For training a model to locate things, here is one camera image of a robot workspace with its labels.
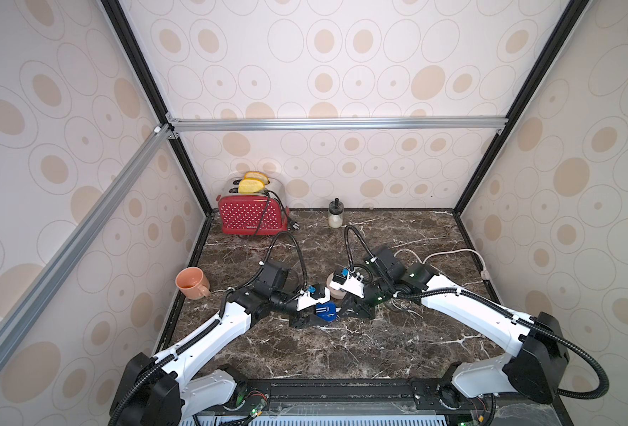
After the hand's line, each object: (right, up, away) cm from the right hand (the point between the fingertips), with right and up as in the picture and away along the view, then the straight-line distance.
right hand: (340, 315), depth 73 cm
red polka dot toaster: (-32, +30, +30) cm, 53 cm away
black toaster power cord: (-17, +26, +40) cm, 50 cm away
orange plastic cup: (-49, +6, +17) cm, 52 cm away
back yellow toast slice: (-32, +46, +33) cm, 66 cm away
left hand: (-3, +1, 0) cm, 4 cm away
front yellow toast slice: (-33, +41, +30) cm, 61 cm away
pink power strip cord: (+56, +8, +26) cm, 62 cm away
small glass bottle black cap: (+1, +30, +35) cm, 47 cm away
